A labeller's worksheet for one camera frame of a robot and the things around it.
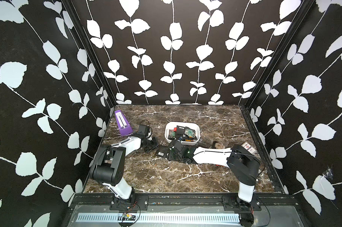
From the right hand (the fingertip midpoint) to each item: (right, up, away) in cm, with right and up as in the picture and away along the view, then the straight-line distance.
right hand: (166, 153), depth 88 cm
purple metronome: (-30, +16, +11) cm, 36 cm away
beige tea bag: (+36, +4, +8) cm, 37 cm away
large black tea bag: (-3, 0, +5) cm, 6 cm away
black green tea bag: (+3, +11, +12) cm, 16 cm away
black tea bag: (+9, +13, +14) cm, 21 cm away
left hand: (-4, +5, +5) cm, 9 cm away
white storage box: (+13, +12, +10) cm, 20 cm away
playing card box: (+56, +3, +8) cm, 56 cm away
